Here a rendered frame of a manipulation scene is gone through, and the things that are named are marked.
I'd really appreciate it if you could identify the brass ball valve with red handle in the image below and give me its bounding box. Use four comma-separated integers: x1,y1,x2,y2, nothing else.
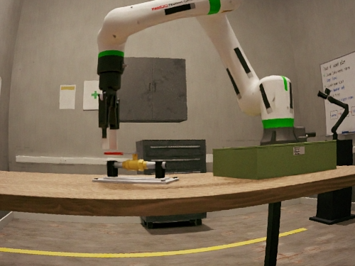
103,151,170,181

